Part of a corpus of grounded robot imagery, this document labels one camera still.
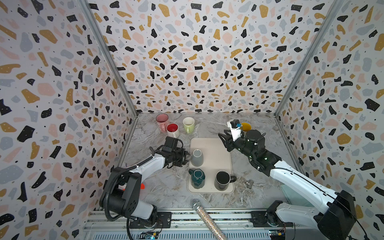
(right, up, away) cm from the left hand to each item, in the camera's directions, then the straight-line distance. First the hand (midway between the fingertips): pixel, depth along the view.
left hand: (193, 154), depth 88 cm
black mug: (+16, -12, -10) cm, 22 cm away
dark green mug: (+3, -11, -11) cm, 16 cm away
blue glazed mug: (+36, +16, +14) cm, 42 cm away
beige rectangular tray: (+15, -4, +12) cm, 20 cm away
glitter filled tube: (+11, -31, -19) cm, 38 cm away
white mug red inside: (-15, +14, +17) cm, 27 cm away
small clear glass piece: (+32, -16, -3) cm, 36 cm away
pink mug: (-24, +21, +20) cm, 38 cm away
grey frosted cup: (+2, -2, -1) cm, 3 cm away
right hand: (+16, +13, -15) cm, 25 cm away
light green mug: (-4, +19, +17) cm, 26 cm away
